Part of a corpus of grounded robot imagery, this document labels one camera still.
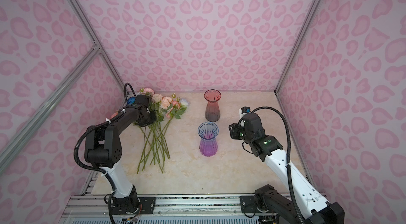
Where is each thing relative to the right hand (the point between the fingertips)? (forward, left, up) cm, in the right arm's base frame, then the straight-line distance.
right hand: (231, 126), depth 76 cm
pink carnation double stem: (+33, +53, -10) cm, 63 cm away
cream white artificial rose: (+26, +45, -9) cm, 53 cm away
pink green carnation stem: (+17, +72, -15) cm, 76 cm away
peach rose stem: (+25, +39, -12) cm, 48 cm away
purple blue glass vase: (0, +11, -5) cm, 13 cm away
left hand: (+14, +46, -14) cm, 50 cm away
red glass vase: (+18, +9, -9) cm, 22 cm away
